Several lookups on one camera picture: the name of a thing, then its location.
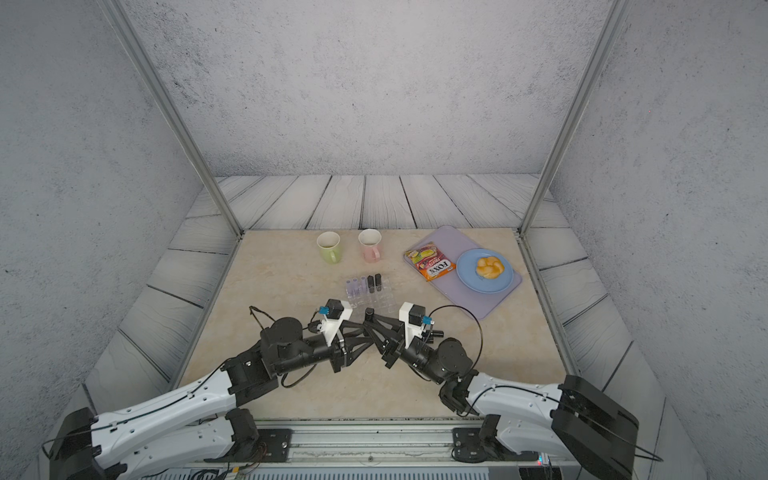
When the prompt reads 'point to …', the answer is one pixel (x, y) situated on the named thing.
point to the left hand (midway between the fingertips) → (372, 339)
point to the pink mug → (370, 239)
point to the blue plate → (466, 271)
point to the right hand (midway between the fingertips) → (368, 325)
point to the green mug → (329, 245)
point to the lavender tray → (454, 244)
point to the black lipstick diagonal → (378, 282)
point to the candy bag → (430, 261)
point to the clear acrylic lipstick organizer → (383, 301)
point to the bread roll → (489, 267)
